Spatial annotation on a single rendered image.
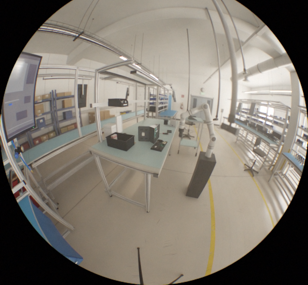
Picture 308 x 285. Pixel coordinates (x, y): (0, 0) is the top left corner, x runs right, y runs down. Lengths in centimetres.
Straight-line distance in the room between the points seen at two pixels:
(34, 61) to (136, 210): 201
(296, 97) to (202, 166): 381
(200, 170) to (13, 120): 191
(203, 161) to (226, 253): 157
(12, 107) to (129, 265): 176
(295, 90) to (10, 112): 500
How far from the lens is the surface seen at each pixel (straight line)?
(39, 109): 396
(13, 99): 80
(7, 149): 109
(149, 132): 123
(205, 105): 121
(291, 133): 408
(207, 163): 137
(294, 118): 409
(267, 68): 398
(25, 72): 84
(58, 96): 416
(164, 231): 159
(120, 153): 104
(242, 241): 207
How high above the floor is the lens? 155
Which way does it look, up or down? 19 degrees down
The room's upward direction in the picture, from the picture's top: 2 degrees clockwise
